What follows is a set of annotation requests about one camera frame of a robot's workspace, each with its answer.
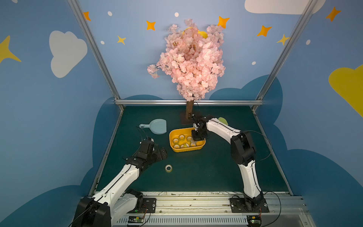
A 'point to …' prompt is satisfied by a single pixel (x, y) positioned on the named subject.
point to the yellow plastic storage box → (186, 132)
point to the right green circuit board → (254, 221)
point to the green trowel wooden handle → (221, 119)
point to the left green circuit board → (135, 219)
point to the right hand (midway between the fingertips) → (196, 138)
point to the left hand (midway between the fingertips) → (161, 151)
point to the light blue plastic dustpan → (158, 126)
